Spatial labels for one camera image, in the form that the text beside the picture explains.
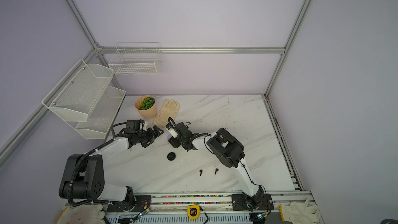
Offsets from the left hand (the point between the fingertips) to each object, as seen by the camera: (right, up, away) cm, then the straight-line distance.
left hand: (158, 136), depth 90 cm
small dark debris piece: (+16, +7, +14) cm, 23 cm away
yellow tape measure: (+22, -31, -20) cm, 43 cm away
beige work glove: (+2, +16, +21) cm, 27 cm away
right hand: (+6, -1, +6) cm, 9 cm away
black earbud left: (+25, -18, -7) cm, 32 cm away
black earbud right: (+34, -18, -7) cm, 39 cm away
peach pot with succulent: (-11, +18, +10) cm, 23 cm away
